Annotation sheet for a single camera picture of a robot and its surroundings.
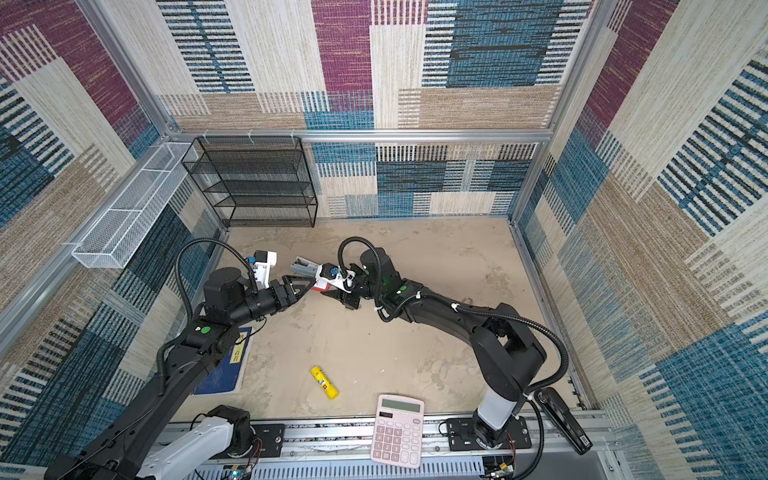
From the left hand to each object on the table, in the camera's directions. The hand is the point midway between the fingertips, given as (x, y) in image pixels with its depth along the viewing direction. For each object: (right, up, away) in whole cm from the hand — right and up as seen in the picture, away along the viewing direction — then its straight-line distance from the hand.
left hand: (311, 281), depth 72 cm
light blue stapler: (-11, +2, +33) cm, 34 cm away
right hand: (+3, -2, +8) cm, 8 cm away
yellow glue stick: (+3, -30, +7) cm, 31 cm away
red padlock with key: (+3, -2, +6) cm, 7 cm away
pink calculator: (+21, -36, +1) cm, 42 cm away
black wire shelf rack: (-30, +32, +39) cm, 59 cm away
